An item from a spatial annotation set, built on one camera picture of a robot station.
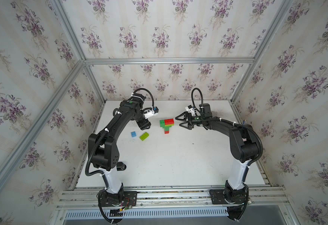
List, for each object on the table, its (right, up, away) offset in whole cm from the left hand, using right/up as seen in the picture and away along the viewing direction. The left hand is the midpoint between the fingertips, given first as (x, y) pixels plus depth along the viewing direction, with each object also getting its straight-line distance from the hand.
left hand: (145, 121), depth 88 cm
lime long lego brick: (+17, -3, +5) cm, 18 cm away
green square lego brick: (+11, -1, +2) cm, 11 cm away
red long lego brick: (+15, 0, +2) cm, 16 cm away
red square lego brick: (+14, -8, +10) cm, 19 cm away
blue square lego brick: (-10, -10, +10) cm, 17 cm away
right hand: (+23, -1, +2) cm, 23 cm away
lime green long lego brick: (-2, -11, +8) cm, 14 cm away
